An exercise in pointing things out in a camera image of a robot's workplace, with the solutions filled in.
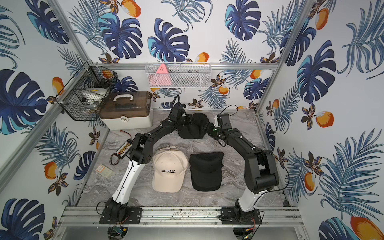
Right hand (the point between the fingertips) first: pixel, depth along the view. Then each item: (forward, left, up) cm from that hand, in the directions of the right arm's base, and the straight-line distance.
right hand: (205, 129), depth 93 cm
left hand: (+15, +6, -3) cm, 17 cm away
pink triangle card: (+23, +28, +23) cm, 43 cm away
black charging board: (-7, +52, -11) cm, 54 cm away
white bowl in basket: (+5, +61, +21) cm, 65 cm away
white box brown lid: (+21, +60, -4) cm, 63 cm away
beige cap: (-23, +20, -3) cm, 30 cm away
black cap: (-22, 0, -9) cm, 24 cm away
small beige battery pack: (-23, +60, -12) cm, 65 cm away
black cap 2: (+6, +6, -7) cm, 11 cm away
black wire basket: (+26, +74, +21) cm, 81 cm away
